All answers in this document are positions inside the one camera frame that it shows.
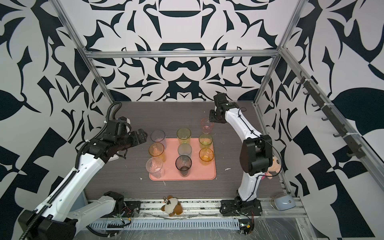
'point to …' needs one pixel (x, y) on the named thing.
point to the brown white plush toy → (172, 206)
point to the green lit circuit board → (246, 226)
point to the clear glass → (154, 166)
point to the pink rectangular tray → (198, 171)
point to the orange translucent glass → (157, 149)
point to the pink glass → (207, 125)
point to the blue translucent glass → (159, 135)
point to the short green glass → (205, 141)
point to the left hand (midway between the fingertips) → (139, 134)
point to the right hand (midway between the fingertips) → (215, 116)
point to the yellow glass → (206, 156)
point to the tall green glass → (184, 135)
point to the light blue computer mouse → (283, 202)
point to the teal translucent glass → (184, 149)
